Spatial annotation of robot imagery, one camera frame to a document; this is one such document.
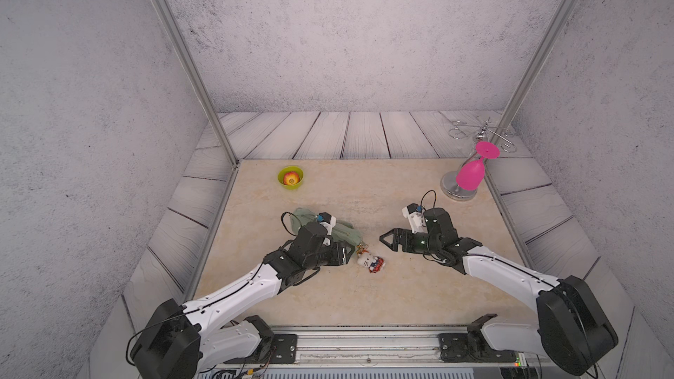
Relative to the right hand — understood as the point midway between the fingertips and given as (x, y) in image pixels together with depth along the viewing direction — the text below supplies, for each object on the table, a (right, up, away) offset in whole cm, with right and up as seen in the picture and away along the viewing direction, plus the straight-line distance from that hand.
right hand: (391, 239), depth 83 cm
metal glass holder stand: (+32, +35, +7) cm, 48 cm away
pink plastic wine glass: (+29, +21, +8) cm, 37 cm away
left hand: (-12, -2, -5) cm, 13 cm away
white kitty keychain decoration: (-5, -8, +3) cm, 10 cm away
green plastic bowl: (-40, +22, +28) cm, 54 cm away
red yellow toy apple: (-36, +19, +24) cm, 47 cm away
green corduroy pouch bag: (-15, +3, 0) cm, 15 cm away
